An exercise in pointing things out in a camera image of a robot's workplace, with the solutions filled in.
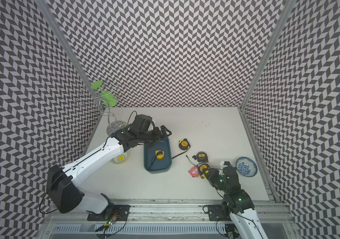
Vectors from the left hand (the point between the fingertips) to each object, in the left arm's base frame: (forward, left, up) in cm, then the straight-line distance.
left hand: (166, 138), depth 77 cm
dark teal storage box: (-6, +9, -20) cm, 23 cm away
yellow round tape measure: (0, +5, -18) cm, 19 cm away
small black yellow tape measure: (-2, -20, -18) cm, 27 cm away
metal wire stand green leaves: (+21, +37, +10) cm, 44 cm away
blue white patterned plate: (-8, -46, -20) cm, 51 cm away
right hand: (-13, -20, -16) cm, 28 cm away
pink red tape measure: (-11, -15, -19) cm, 27 cm away
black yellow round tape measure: (+7, -10, -19) cm, 22 cm away
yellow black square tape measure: (-10, -19, -14) cm, 26 cm away
